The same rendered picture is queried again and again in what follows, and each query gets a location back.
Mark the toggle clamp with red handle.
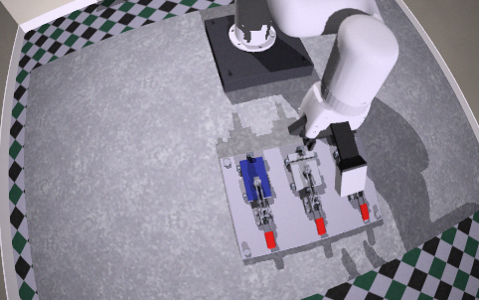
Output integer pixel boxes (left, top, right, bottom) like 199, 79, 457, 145
348, 190, 369, 221
253, 177, 276, 248
302, 165, 326, 235

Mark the blue rectangular plate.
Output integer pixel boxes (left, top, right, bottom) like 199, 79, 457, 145
239, 157, 271, 202

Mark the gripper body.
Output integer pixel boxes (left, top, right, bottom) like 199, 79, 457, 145
298, 80, 371, 138

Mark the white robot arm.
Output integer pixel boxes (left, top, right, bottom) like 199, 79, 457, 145
229, 0, 399, 198

